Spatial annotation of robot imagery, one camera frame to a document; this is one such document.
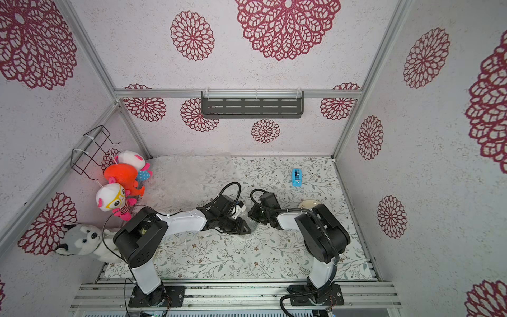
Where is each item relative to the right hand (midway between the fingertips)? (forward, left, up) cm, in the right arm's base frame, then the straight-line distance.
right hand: (246, 210), depth 94 cm
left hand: (-11, -1, 0) cm, 11 cm away
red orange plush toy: (+10, +57, +14) cm, 59 cm away
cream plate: (+6, -31, -3) cm, 32 cm away
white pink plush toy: (+17, +54, +18) cm, 59 cm away
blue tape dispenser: (+22, -27, -1) cm, 35 cm away
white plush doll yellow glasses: (-5, +53, +18) cm, 56 cm away
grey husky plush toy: (-22, +56, +18) cm, 63 cm away
